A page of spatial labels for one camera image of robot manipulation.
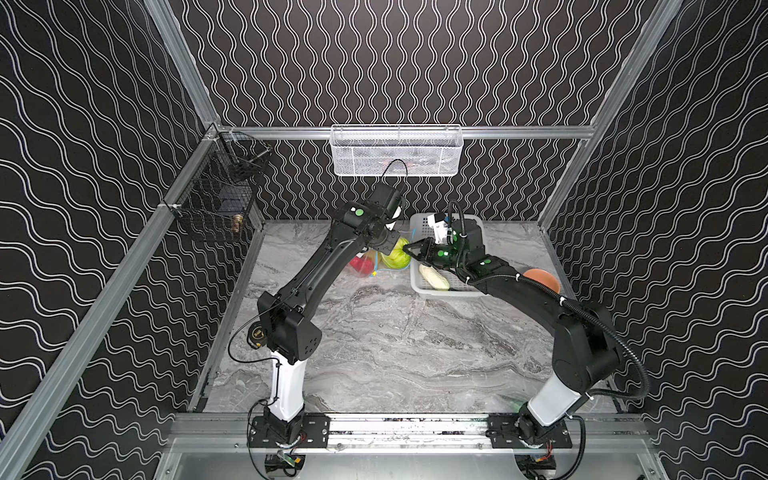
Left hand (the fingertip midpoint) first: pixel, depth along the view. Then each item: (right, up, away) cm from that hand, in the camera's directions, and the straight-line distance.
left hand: (391, 238), depth 81 cm
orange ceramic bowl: (+49, -11, +15) cm, 52 cm away
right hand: (+3, -3, +2) cm, 5 cm away
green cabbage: (+1, -5, -1) cm, 6 cm away
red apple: (-8, -7, +6) cm, 13 cm away
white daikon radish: (+14, -12, +17) cm, 25 cm away
